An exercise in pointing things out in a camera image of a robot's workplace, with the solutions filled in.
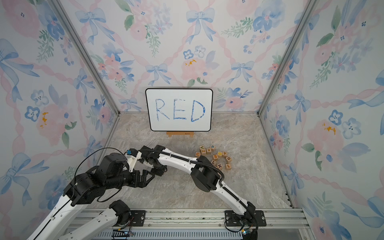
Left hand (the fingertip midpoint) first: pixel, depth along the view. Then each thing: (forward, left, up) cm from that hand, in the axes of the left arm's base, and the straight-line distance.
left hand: (148, 174), depth 67 cm
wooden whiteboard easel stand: (+37, -3, -20) cm, 42 cm away
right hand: (+12, -1, -20) cm, 24 cm away
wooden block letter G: (+17, -42, -19) cm, 49 cm away
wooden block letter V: (+26, -25, -19) cm, 41 cm away
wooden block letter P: (+26, -33, -19) cm, 46 cm away
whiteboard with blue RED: (+43, -11, -2) cm, 44 cm away
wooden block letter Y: (+21, -40, -19) cm, 49 cm away
